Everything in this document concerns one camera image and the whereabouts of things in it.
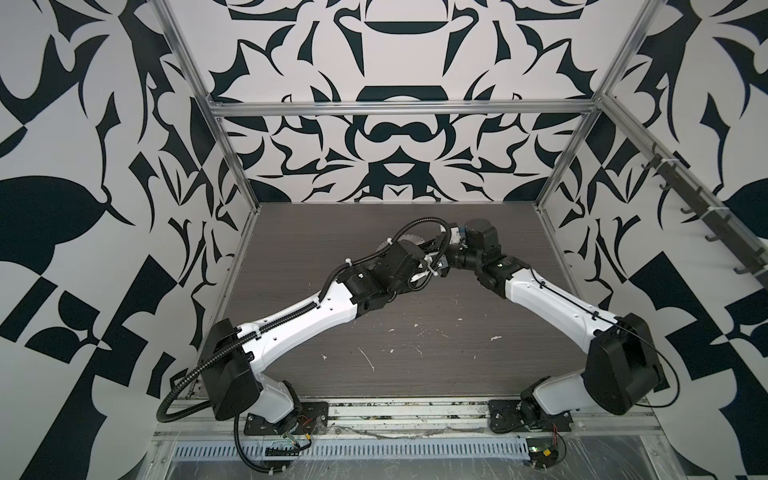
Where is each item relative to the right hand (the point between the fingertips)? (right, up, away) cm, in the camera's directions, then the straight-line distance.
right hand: (409, 248), depth 75 cm
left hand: (-1, -1, 0) cm, 1 cm away
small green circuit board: (+31, -48, -4) cm, 57 cm away
